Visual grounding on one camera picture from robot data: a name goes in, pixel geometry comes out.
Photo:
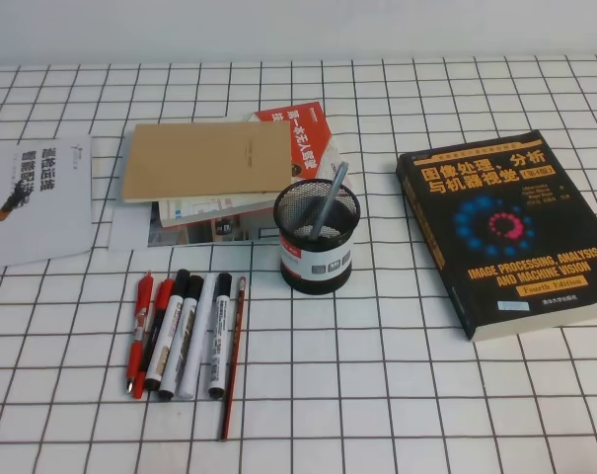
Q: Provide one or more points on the red and white book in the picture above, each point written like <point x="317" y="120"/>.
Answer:
<point x="313" y="149"/>

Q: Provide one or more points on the black mesh pen holder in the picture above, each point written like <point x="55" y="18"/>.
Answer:
<point x="324" y="265"/>

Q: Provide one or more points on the red black pencil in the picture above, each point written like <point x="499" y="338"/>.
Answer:
<point x="234" y="353"/>

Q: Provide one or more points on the grey pen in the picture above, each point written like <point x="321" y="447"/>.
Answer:
<point x="328" y="201"/>

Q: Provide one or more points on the white robotics manual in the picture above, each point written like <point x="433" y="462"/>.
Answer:
<point x="192" y="221"/>

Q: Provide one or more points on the black cap marker right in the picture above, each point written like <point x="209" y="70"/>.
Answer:
<point x="219" y="349"/>

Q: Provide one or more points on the red retractable pen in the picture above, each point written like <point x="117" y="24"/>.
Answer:
<point x="143" y="298"/>

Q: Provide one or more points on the black cap marker middle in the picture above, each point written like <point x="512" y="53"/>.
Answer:
<point x="178" y="353"/>

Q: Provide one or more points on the tan kraft notebook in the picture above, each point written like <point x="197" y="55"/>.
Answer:
<point x="186" y="160"/>

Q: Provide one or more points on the red capped pen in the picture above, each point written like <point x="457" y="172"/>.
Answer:
<point x="160" y="307"/>

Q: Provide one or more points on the black cap marker left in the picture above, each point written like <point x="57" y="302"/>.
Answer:
<point x="164" y="341"/>

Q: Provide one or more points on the black cap marker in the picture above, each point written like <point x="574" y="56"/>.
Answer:
<point x="178" y="353"/>
<point x="219" y="349"/>
<point x="164" y="341"/>

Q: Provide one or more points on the white brochure with robot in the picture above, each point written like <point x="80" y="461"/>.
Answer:
<point x="45" y="199"/>

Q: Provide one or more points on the black image processing textbook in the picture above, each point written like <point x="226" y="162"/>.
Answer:
<point x="513" y="239"/>

